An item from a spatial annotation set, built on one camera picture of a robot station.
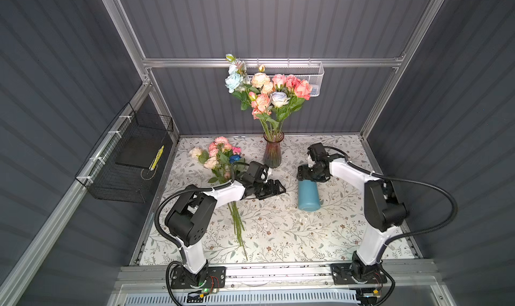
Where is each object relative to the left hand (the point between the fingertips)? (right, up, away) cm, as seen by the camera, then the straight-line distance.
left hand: (284, 195), depth 87 cm
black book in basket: (-56, +20, -12) cm, 61 cm away
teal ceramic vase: (+11, -1, 0) cm, 11 cm away
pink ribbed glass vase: (-4, +19, +9) cm, 22 cm away
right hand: (+12, +8, +8) cm, 17 cm away
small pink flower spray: (-31, +16, +17) cm, 39 cm away
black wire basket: (-63, +9, -21) cm, 67 cm away
